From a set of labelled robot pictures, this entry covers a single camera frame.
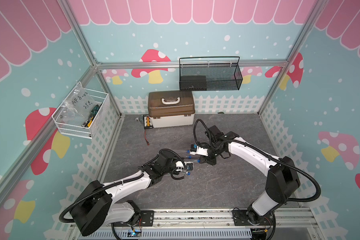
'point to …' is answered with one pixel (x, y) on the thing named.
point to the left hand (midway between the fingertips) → (181, 159)
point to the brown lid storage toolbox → (171, 108)
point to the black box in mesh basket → (193, 83)
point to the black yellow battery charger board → (148, 123)
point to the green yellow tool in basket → (92, 114)
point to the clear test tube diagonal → (187, 156)
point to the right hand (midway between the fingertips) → (201, 159)
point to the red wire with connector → (145, 135)
